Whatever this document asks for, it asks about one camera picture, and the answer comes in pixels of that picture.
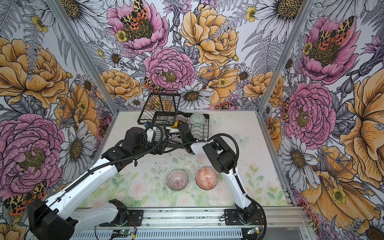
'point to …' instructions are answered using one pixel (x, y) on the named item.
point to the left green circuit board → (125, 232)
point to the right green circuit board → (253, 230)
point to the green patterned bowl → (197, 119)
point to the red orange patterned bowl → (206, 178)
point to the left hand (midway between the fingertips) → (158, 145)
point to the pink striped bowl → (177, 180)
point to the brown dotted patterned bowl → (181, 117)
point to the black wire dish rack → (162, 108)
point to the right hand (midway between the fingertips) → (182, 123)
